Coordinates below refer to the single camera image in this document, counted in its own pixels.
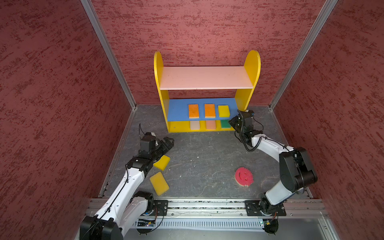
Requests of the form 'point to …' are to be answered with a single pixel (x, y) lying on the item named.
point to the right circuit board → (270, 224)
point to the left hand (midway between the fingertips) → (170, 146)
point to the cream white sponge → (194, 125)
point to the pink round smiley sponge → (244, 177)
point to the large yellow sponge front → (159, 183)
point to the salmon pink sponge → (211, 124)
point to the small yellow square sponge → (224, 111)
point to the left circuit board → (144, 222)
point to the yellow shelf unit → (183, 115)
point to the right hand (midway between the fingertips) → (229, 120)
